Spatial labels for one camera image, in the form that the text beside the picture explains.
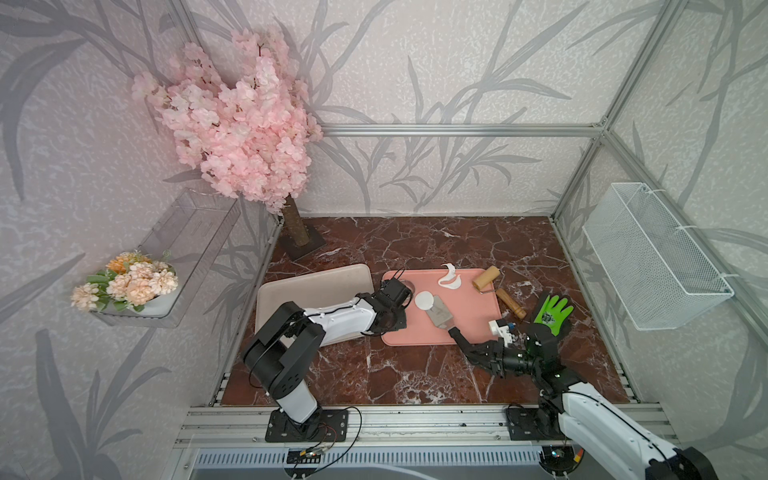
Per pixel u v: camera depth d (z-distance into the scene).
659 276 0.60
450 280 1.01
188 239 0.76
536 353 0.66
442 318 0.94
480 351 0.77
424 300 0.97
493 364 0.71
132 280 0.49
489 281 0.99
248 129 0.67
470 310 0.94
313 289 0.99
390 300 0.72
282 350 0.46
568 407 0.59
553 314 0.92
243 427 0.75
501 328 0.79
